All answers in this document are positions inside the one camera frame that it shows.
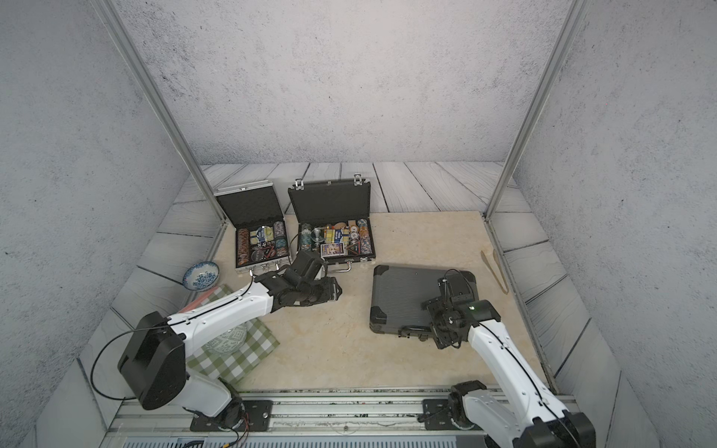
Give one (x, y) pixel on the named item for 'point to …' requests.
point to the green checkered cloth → (234, 367)
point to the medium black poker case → (334, 220)
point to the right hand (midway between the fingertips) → (426, 317)
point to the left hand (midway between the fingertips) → (341, 294)
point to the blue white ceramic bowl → (201, 275)
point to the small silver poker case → (260, 231)
